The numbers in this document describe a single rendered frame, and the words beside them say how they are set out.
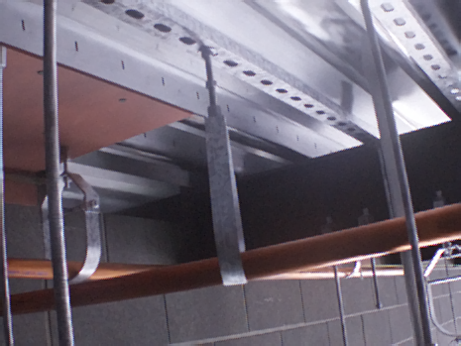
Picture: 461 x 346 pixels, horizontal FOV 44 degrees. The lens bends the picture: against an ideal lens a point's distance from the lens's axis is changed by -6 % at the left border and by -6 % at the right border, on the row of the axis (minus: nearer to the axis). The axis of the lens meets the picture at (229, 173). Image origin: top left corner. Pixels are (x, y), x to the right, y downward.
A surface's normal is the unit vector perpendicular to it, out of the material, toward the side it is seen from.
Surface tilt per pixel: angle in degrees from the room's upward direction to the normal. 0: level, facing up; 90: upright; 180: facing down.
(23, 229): 90
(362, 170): 90
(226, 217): 74
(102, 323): 90
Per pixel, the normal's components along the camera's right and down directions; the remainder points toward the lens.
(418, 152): -0.54, -0.14
